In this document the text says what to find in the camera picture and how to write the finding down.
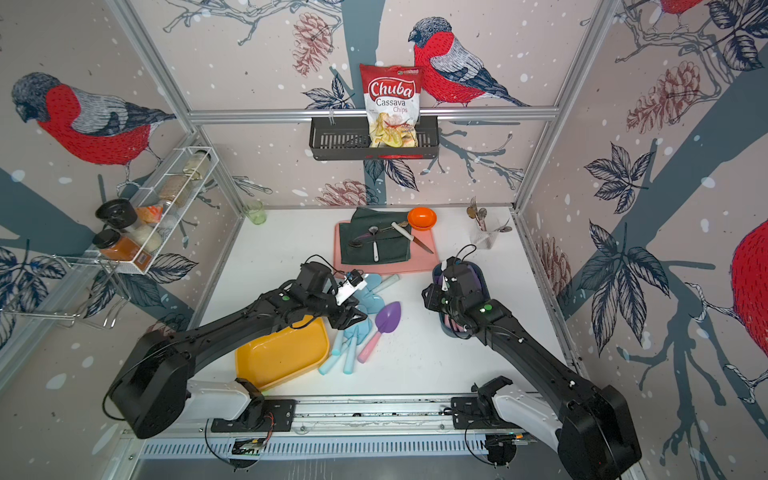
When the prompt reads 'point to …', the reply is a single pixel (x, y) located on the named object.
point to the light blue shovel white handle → (373, 303)
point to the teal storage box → (450, 328)
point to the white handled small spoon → (375, 246)
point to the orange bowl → (422, 218)
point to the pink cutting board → (419, 258)
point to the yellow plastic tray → (283, 357)
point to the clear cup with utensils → (482, 236)
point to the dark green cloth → (393, 245)
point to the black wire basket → (341, 138)
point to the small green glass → (255, 211)
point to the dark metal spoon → (358, 241)
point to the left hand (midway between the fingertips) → (364, 303)
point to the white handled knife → (411, 237)
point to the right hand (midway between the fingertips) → (425, 291)
